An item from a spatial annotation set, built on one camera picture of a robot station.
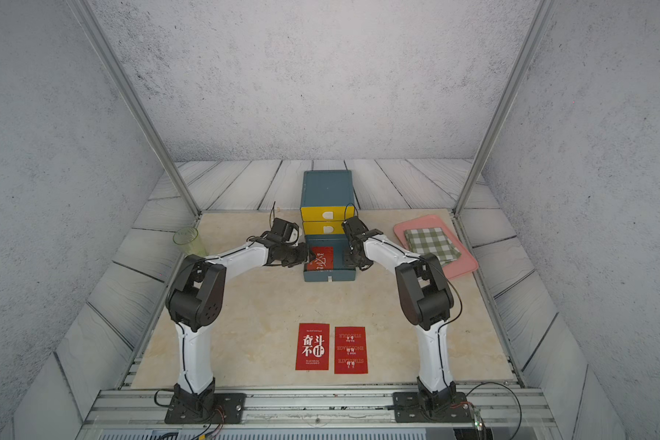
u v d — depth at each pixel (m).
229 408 0.73
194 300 0.55
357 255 0.77
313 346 0.84
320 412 0.73
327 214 0.94
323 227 0.99
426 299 0.54
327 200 0.97
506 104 0.87
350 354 0.83
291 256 0.89
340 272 0.95
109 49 0.77
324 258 1.05
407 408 0.71
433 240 1.09
